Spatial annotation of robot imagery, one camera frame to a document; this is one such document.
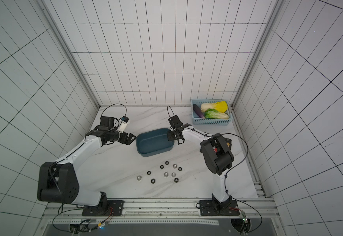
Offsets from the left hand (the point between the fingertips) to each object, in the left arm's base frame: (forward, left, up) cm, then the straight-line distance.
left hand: (128, 137), depth 88 cm
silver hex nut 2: (-19, -24, -10) cm, 32 cm away
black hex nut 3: (-18, -14, -11) cm, 25 cm away
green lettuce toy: (+22, -57, -2) cm, 61 cm away
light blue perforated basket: (+18, -45, -5) cm, 49 cm away
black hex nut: (-12, -24, -10) cm, 29 cm away
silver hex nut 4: (-21, -8, -11) cm, 25 cm away
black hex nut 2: (-14, -21, -11) cm, 28 cm away
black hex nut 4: (-23, -17, -10) cm, 30 cm away
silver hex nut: (-14, -29, -10) cm, 34 cm away
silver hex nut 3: (-19, -28, -10) cm, 35 cm away
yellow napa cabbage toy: (+31, -65, -3) cm, 72 cm away
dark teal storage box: (+1, -15, -8) cm, 17 cm away
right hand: (+6, -22, -7) cm, 24 cm away
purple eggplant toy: (+30, -47, -7) cm, 56 cm away
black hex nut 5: (-22, -30, -10) cm, 38 cm away
